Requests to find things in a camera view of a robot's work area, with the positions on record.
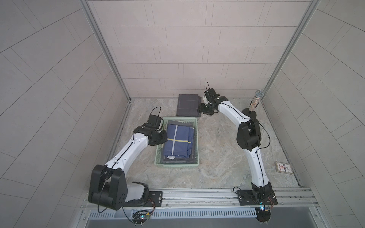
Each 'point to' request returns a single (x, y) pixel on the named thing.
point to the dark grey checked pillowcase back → (188, 105)
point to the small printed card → (283, 167)
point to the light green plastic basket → (158, 155)
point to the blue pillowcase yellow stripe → (179, 141)
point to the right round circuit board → (263, 213)
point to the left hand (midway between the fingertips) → (167, 137)
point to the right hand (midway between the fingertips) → (200, 109)
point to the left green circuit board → (140, 216)
